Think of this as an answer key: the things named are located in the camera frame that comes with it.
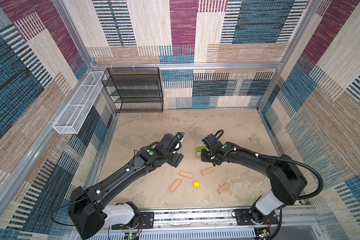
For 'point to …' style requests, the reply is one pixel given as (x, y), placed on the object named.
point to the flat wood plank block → (187, 174)
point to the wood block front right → (222, 189)
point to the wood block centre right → (207, 170)
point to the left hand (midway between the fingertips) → (174, 150)
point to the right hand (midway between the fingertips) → (204, 159)
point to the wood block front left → (175, 184)
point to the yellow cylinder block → (196, 184)
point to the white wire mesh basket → (71, 120)
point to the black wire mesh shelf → (135, 89)
